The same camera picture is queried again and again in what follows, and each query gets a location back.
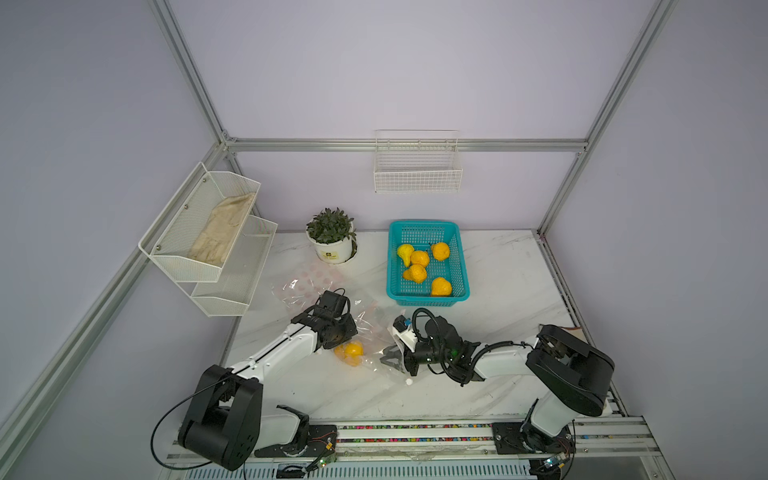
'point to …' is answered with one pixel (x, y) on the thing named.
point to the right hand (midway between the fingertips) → (387, 356)
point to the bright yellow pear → (404, 251)
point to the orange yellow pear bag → (441, 251)
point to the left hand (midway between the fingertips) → (350, 333)
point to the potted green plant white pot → (332, 234)
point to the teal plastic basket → (421, 235)
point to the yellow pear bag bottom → (351, 353)
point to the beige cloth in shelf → (222, 225)
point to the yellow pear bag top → (415, 273)
